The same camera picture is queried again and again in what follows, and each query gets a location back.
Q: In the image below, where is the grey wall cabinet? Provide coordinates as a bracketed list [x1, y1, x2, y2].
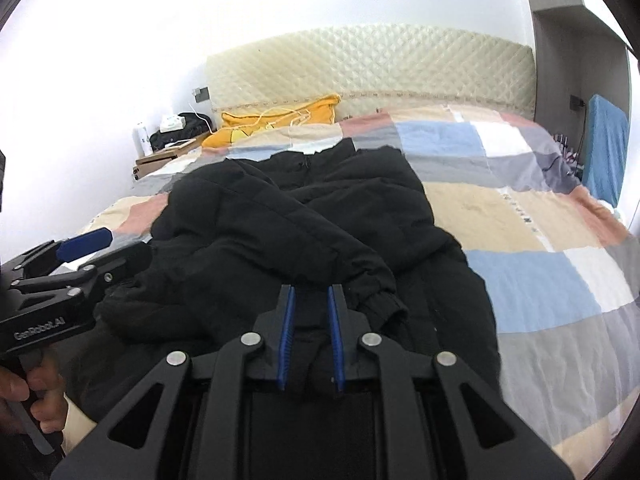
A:
[528, 0, 630, 148]

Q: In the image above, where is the wooden nightstand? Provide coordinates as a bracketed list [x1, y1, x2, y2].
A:
[132, 133, 208, 181]

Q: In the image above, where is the yellow pillow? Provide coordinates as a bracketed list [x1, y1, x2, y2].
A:
[202, 93, 342, 148]

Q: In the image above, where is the wall power socket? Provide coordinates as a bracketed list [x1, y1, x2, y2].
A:
[193, 87, 209, 103]

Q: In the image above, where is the person's left hand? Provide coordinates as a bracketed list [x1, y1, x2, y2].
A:
[1, 349, 68, 436]

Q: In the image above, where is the blue towel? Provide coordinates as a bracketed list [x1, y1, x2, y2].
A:
[582, 94, 629, 208]

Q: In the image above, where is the cream quilted headboard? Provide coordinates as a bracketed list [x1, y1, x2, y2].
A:
[205, 24, 536, 119]

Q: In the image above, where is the black puffer jacket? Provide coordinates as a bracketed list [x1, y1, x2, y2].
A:
[58, 140, 501, 420]

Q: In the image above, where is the white box on nightstand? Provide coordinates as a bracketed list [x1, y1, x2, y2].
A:
[158, 115, 186, 133]

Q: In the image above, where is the patchwork checkered bed quilt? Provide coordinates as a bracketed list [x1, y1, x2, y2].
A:
[91, 104, 639, 479]

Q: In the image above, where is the white charging cable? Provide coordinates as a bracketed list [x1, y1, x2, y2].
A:
[192, 104, 314, 137]

